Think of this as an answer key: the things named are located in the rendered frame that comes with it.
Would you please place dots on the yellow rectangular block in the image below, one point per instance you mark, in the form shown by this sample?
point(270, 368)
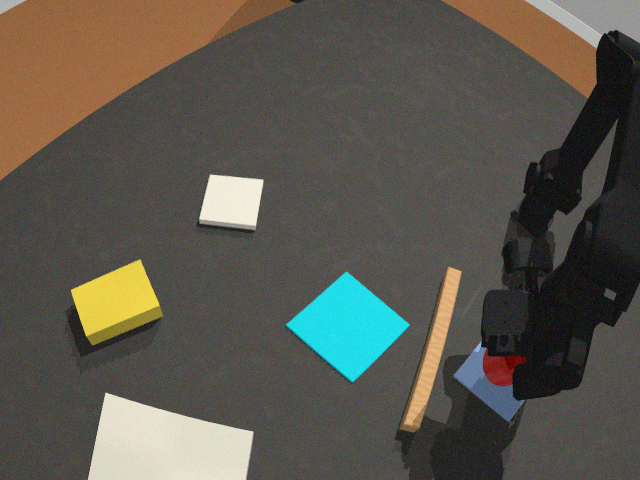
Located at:
point(116, 302)

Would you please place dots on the white flat square tile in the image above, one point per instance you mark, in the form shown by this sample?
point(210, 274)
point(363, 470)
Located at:
point(232, 201)

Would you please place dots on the tan curved wooden bar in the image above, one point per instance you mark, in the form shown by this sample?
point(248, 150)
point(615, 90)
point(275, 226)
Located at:
point(429, 363)

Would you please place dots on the red translucent cup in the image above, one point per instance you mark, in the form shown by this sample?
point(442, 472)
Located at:
point(497, 369)

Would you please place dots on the beige flat block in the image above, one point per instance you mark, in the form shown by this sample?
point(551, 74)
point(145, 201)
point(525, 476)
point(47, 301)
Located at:
point(139, 442)

